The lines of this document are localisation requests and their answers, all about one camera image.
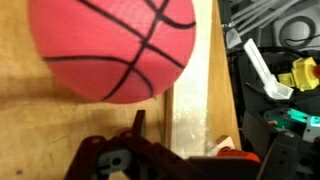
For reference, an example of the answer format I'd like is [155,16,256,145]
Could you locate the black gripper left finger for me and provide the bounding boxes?
[63,109,214,180]

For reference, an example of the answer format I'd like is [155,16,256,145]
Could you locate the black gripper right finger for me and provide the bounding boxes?
[242,109,320,180]

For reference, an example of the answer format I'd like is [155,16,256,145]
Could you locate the pink mini basketball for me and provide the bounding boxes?
[28,0,198,104]

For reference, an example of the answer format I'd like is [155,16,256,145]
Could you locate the red cylinder stacking block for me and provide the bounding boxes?
[216,147,261,164]

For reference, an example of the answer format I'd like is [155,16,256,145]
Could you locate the yellow plastic connector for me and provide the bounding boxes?
[278,56,320,93]

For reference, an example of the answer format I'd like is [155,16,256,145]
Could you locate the long white foam tray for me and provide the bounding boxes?
[171,0,214,159]

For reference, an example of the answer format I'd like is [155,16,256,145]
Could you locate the teal handled tool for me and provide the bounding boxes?
[263,108,320,143]

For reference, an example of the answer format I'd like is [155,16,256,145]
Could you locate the white plastic bracket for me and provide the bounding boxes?
[243,38,295,101]

